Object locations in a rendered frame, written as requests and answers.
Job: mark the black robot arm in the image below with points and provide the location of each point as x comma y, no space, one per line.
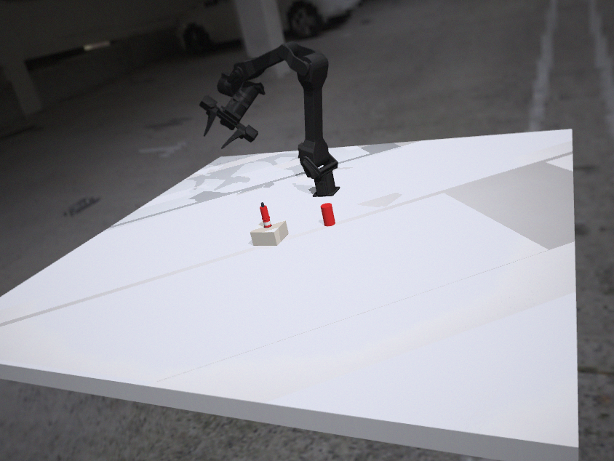
311,68

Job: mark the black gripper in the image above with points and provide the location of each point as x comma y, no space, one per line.
234,110

